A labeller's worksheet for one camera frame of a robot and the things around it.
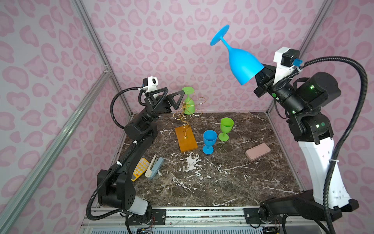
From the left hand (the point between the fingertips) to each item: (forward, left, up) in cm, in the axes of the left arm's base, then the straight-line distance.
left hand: (177, 99), depth 47 cm
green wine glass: (+23, -27, -41) cm, 54 cm away
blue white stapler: (0, +18, -53) cm, 56 cm away
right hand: (+8, -24, +7) cm, 26 cm away
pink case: (+11, -47, -54) cm, 72 cm away
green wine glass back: (+33, -3, -31) cm, 46 cm away
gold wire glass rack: (+23, +2, -32) cm, 39 cm away
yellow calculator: (+1, +26, -55) cm, 61 cm away
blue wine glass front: (+15, -16, -43) cm, 48 cm away
